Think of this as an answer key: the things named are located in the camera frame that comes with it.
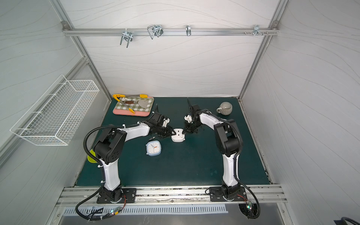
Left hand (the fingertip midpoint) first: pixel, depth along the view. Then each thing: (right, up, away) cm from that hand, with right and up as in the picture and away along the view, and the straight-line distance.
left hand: (175, 135), depth 94 cm
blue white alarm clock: (-14, -8, -5) cm, 17 cm away
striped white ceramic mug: (+38, +18, +11) cm, 44 cm away
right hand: (+5, +2, +1) cm, 5 cm away
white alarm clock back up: (+2, -1, -1) cm, 3 cm away
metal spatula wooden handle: (-29, +23, +23) cm, 43 cm away
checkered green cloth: (-37, +22, +21) cm, 48 cm away
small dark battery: (-16, -2, +2) cm, 16 cm away
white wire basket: (-58, +12, -26) cm, 65 cm away
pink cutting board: (-42, +15, +19) cm, 48 cm away
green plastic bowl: (-30, -1, -42) cm, 52 cm away
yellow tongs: (-52, +29, +24) cm, 64 cm away
